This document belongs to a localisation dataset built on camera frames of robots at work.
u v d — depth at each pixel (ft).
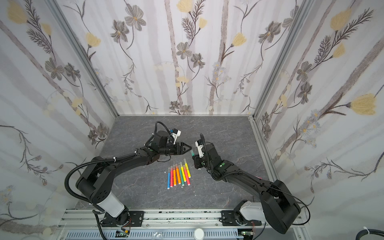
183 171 2.96
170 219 2.46
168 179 2.85
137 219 2.41
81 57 2.76
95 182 1.49
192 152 2.77
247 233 2.33
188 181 2.82
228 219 2.40
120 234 2.38
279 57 2.86
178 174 2.90
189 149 2.67
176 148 2.49
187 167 2.99
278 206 1.36
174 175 2.90
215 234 2.30
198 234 2.03
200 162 2.39
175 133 2.63
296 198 1.33
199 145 2.44
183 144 2.55
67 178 1.43
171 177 2.89
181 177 2.88
